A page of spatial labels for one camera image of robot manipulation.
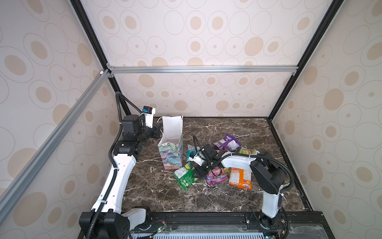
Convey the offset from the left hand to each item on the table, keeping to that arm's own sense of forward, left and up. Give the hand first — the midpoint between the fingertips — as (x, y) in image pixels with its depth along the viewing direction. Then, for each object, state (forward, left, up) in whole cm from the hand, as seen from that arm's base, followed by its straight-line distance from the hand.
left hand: (165, 122), depth 73 cm
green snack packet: (-15, -9, -29) cm, 34 cm away
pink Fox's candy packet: (-17, -26, -23) cm, 39 cm away
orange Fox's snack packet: (-16, -41, -29) cm, 53 cm away
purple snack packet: (+8, -37, -29) cm, 48 cm away
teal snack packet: (+4, -12, -29) cm, 31 cm away
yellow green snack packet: (+3, -47, -29) cm, 55 cm away
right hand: (-10, -18, -33) cm, 39 cm away
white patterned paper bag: (-7, -2, -10) cm, 13 cm away
